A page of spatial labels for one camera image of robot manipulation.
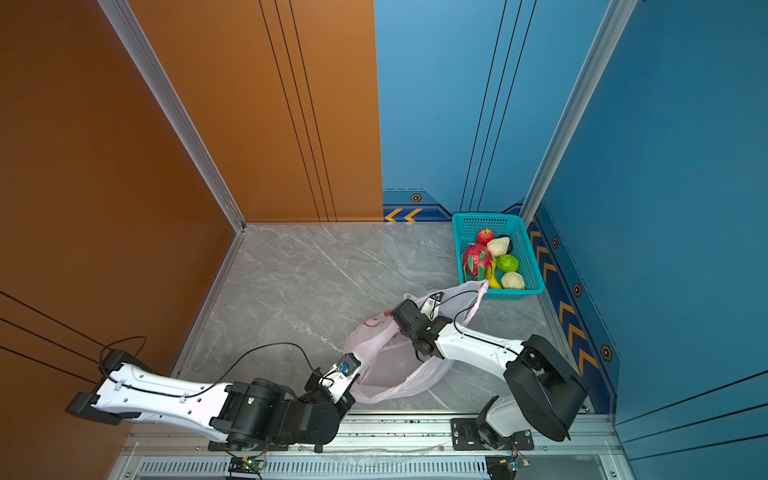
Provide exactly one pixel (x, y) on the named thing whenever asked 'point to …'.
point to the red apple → (485, 236)
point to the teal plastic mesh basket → (465, 227)
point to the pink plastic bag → (391, 362)
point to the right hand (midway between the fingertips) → (412, 325)
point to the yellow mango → (493, 283)
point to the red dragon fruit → (476, 259)
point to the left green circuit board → (246, 464)
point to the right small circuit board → (504, 467)
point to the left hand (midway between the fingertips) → (360, 380)
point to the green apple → (507, 263)
